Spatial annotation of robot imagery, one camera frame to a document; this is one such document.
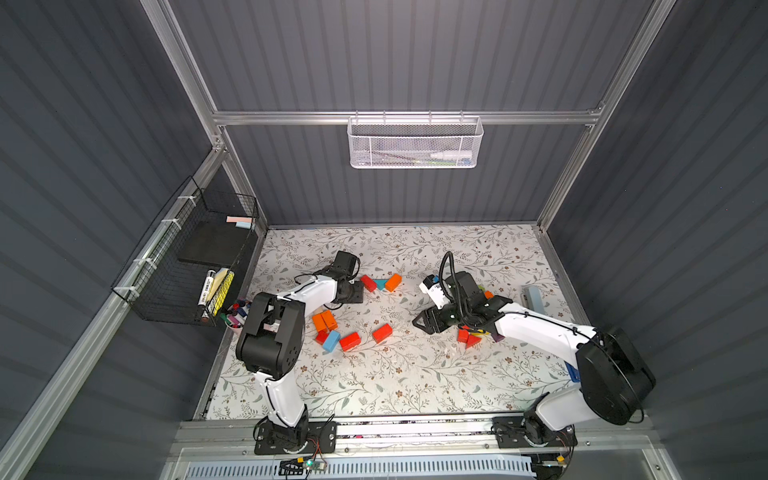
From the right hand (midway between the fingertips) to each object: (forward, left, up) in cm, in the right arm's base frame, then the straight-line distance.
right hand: (424, 317), depth 85 cm
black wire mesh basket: (+3, +61, +19) cm, 64 cm away
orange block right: (+13, -23, -8) cm, 27 cm away
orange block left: (+2, +30, -6) cm, 31 cm away
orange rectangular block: (+17, +9, -8) cm, 21 cm away
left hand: (+12, +22, -6) cm, 26 cm away
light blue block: (-4, +28, -7) cm, 29 cm away
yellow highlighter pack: (0, +50, +19) cm, 53 cm away
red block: (+18, +18, -10) cm, 28 cm away
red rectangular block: (-2, +12, -7) cm, 14 cm away
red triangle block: (-3, -15, -8) cm, 17 cm away
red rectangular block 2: (-4, +22, -8) cm, 24 cm away
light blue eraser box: (+10, -36, -5) cm, 38 cm away
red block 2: (-2, -12, -7) cm, 14 cm away
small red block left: (-3, +31, -7) cm, 32 cm away
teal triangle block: (+17, +14, -7) cm, 23 cm away
